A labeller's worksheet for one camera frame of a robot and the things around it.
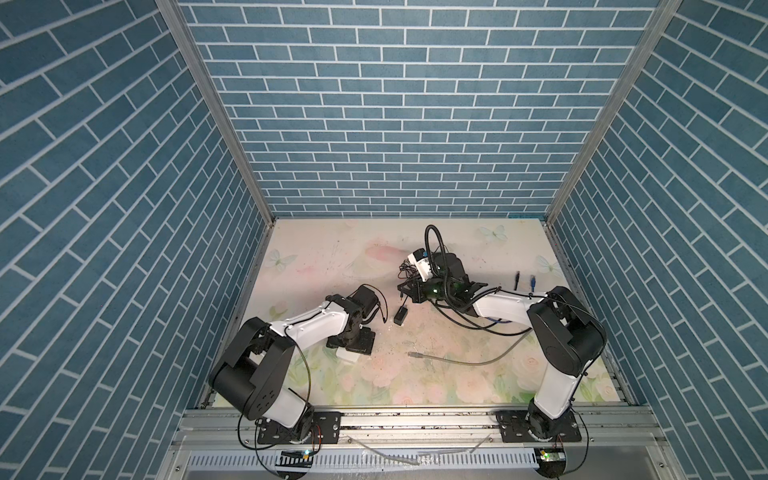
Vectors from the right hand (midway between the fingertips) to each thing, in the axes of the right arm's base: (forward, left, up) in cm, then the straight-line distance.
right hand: (397, 284), depth 89 cm
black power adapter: (-7, -1, -9) cm, 11 cm away
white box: (-20, +12, -5) cm, 24 cm away
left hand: (-16, +11, -11) cm, 22 cm away
